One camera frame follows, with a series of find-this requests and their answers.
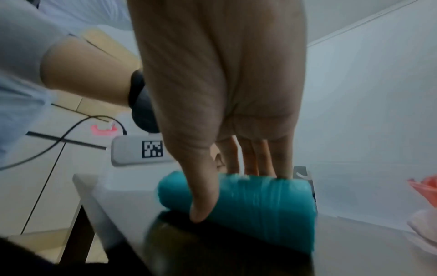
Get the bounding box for red plastic bag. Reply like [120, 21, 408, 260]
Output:
[406, 174, 437, 208]

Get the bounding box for pink plastic bag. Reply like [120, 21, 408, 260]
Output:
[406, 210, 437, 256]

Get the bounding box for person's black trousers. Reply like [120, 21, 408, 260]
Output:
[0, 234, 151, 276]

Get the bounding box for teal bag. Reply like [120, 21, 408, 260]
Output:
[156, 170, 318, 254]

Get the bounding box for person's left hand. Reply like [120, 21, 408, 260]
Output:
[213, 151, 227, 173]

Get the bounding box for person's right hand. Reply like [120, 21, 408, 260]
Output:
[127, 0, 309, 224]

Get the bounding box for black left camera cable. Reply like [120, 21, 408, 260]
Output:
[0, 115, 128, 171]

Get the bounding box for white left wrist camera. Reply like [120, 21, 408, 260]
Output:
[110, 134, 177, 167]

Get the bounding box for white cabinet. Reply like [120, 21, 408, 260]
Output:
[0, 102, 117, 238]

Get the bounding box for person's left forearm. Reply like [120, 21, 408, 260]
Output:
[0, 0, 144, 162]

